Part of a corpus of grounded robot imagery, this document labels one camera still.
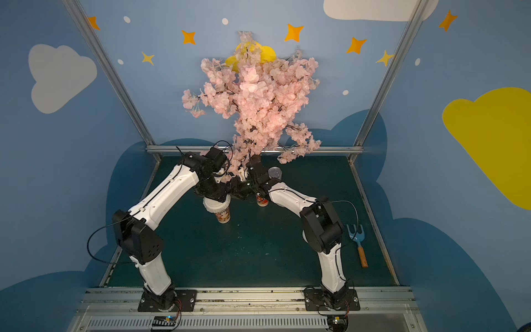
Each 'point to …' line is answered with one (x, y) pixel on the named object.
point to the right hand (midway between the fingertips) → (224, 191)
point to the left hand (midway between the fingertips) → (218, 193)
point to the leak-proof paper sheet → (216, 207)
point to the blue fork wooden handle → (359, 237)
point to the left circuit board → (163, 323)
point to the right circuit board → (337, 323)
